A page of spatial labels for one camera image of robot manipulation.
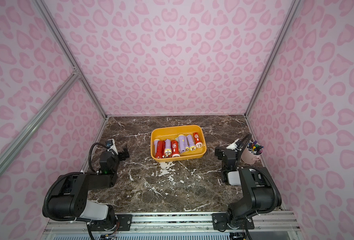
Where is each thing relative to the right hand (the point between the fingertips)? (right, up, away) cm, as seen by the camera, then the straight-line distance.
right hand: (228, 145), depth 93 cm
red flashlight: (-42, -3, 0) cm, 42 cm away
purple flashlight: (-28, +1, +3) cm, 29 cm away
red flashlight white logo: (-18, +2, +8) cm, 20 cm away
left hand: (-66, 0, -2) cm, 66 cm away
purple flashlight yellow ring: (-37, -3, -1) cm, 37 cm away
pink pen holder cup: (+11, -4, -7) cm, 14 cm away
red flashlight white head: (-33, -3, 0) cm, 33 cm away
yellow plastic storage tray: (-43, +6, +14) cm, 46 cm away
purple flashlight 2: (-23, +1, +7) cm, 24 cm away
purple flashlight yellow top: (-46, 0, +7) cm, 47 cm away
